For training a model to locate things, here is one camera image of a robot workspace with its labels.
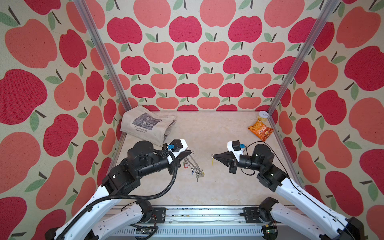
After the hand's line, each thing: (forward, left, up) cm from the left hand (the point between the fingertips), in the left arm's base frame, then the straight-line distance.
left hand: (191, 152), depth 56 cm
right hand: (+4, -12, -9) cm, 16 cm away
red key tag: (+4, +3, -19) cm, 20 cm away
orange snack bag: (+36, -50, -32) cm, 70 cm away
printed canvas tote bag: (+38, +29, -28) cm, 55 cm away
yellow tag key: (+2, -10, -12) cm, 15 cm away
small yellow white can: (+49, -55, -30) cm, 80 cm away
